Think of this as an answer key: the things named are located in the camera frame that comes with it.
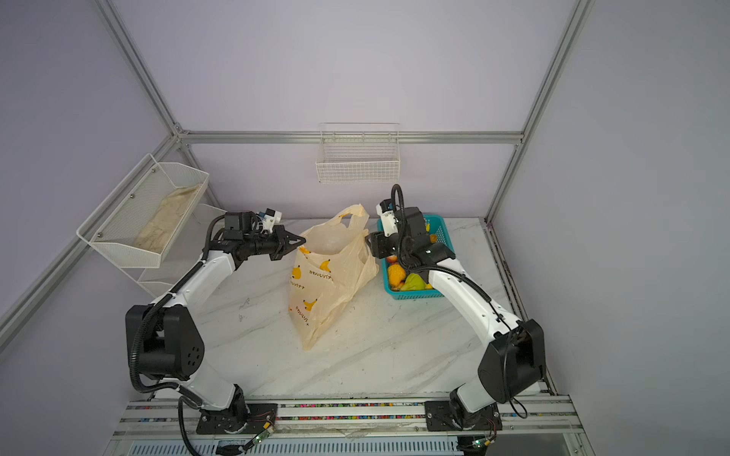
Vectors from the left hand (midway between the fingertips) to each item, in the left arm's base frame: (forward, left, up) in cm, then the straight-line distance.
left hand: (304, 240), depth 83 cm
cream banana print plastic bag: (-7, -8, -4) cm, 11 cm away
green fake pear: (-5, -34, -14) cm, 37 cm away
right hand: (-1, -20, +4) cm, 21 cm away
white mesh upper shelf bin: (+2, +46, +5) cm, 46 cm away
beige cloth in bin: (-3, +39, +6) cm, 40 cm away
